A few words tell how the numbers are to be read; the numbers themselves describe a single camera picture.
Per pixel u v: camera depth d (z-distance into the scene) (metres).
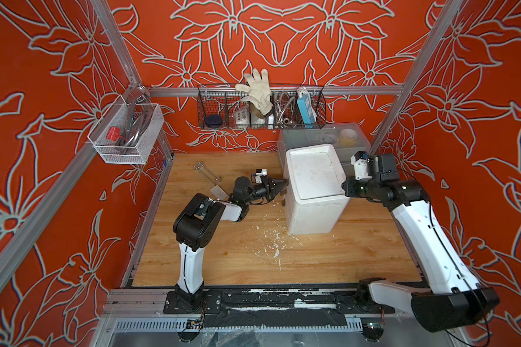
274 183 0.81
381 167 0.53
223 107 1.01
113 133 0.71
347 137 1.01
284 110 0.83
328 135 1.06
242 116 0.94
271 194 0.81
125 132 0.76
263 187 0.80
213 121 1.00
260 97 0.90
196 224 0.53
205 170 1.13
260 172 0.89
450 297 0.37
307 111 0.88
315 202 0.71
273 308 0.73
